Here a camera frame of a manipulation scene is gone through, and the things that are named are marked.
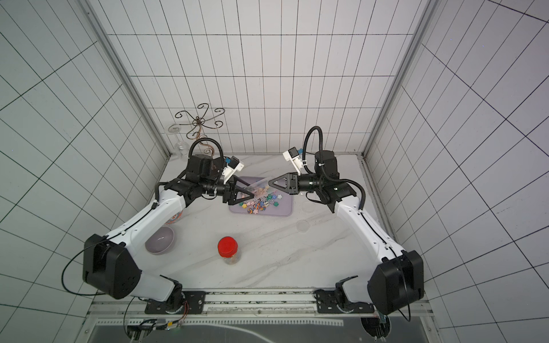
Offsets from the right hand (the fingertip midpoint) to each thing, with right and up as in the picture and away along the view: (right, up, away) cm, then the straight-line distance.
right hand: (272, 180), depth 69 cm
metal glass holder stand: (-33, +20, +19) cm, 43 cm away
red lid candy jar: (-16, -25, +5) cm, 30 cm away
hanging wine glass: (-41, +13, +23) cm, 48 cm away
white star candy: (+3, -10, +31) cm, 33 cm away
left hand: (-9, -5, +4) cm, 11 cm away
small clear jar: (-4, -3, -2) cm, 5 cm away
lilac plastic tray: (-1, -13, +28) cm, 31 cm away
